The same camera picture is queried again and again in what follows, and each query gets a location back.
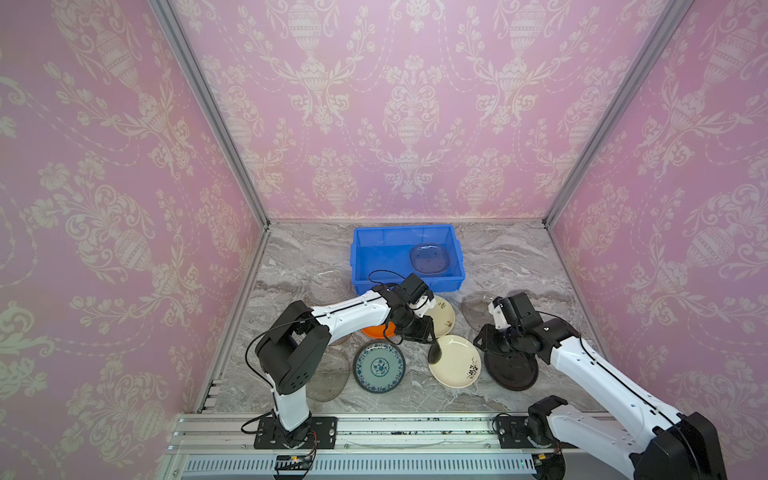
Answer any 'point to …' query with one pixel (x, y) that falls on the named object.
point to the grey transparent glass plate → (476, 312)
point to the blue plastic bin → (383, 255)
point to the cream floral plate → (443, 314)
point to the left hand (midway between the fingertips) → (432, 343)
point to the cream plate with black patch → (459, 364)
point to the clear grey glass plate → (330, 375)
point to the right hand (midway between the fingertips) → (479, 342)
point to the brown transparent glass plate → (347, 341)
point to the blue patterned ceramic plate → (379, 367)
